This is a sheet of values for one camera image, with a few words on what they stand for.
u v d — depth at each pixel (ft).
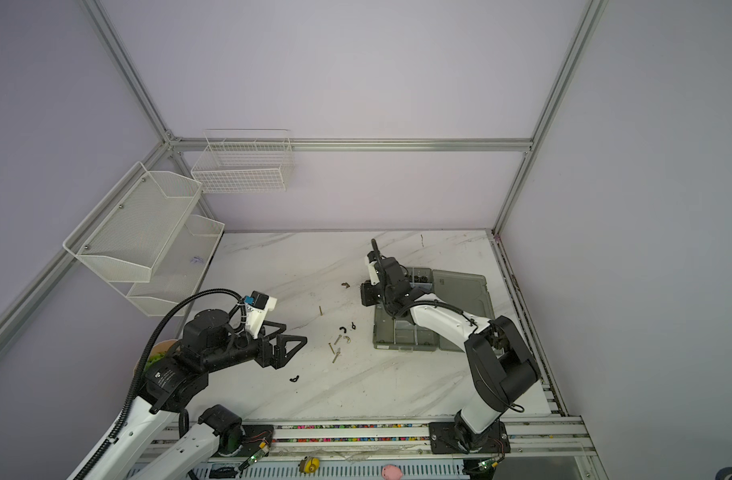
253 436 2.41
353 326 3.07
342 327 3.07
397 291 2.24
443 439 2.40
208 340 1.65
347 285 3.42
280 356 1.92
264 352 1.89
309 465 2.25
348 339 2.99
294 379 2.74
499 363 1.49
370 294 2.57
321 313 3.21
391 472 2.26
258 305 1.95
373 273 2.33
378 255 2.58
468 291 3.37
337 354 2.89
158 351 2.55
